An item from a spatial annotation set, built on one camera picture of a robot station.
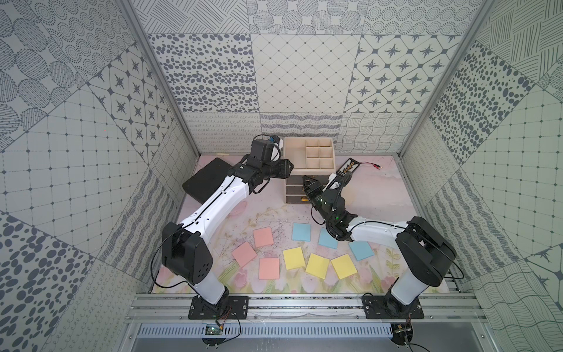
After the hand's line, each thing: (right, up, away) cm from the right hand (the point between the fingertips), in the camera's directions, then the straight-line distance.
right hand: (303, 179), depth 85 cm
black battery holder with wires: (+28, +7, +30) cm, 42 cm away
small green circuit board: (-31, -50, -13) cm, 60 cm away
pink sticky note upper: (-17, -25, +6) cm, 30 cm away
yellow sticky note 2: (+6, -34, -1) cm, 34 cm away
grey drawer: (-3, -5, +10) cm, 11 cm away
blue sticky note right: (+24, -29, +3) cm, 38 cm away
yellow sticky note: (-4, -32, +1) cm, 32 cm away
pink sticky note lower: (-13, -34, -2) cm, 37 cm away
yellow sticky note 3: (+16, -34, -1) cm, 37 cm away
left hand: (-3, +5, -6) cm, 8 cm away
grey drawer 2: (-2, -9, +11) cm, 15 cm away
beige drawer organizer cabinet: (+4, +9, +3) cm, 10 cm away
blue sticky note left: (0, -23, +9) cm, 25 cm away
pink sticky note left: (-24, -30, +1) cm, 38 cm away
